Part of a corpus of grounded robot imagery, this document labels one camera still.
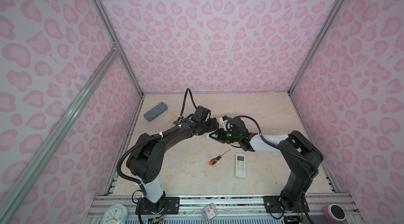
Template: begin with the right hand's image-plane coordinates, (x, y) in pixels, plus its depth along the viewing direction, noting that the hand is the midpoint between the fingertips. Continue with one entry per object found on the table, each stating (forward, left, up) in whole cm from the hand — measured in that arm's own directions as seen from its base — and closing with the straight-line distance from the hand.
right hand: (211, 135), depth 86 cm
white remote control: (0, -2, 0) cm, 2 cm away
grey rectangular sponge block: (+21, +38, -7) cm, 44 cm away
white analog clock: (-36, +41, -7) cm, 55 cm away
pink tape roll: (-33, -53, -5) cm, 62 cm away
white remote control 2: (-13, -16, -9) cm, 22 cm away
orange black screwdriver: (-11, -2, -9) cm, 14 cm away
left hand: (+7, -2, +1) cm, 7 cm away
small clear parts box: (-34, 0, -7) cm, 35 cm away
